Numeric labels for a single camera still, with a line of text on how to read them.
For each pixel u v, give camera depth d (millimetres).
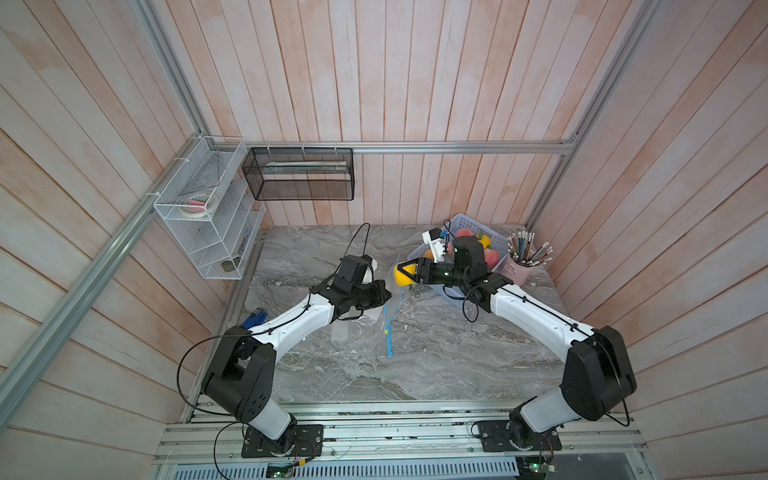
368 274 704
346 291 668
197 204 730
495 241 1107
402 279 764
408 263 754
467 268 643
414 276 732
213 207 740
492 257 1038
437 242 746
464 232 1139
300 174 1050
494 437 730
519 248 988
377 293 756
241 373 436
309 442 730
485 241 1105
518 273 981
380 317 900
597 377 432
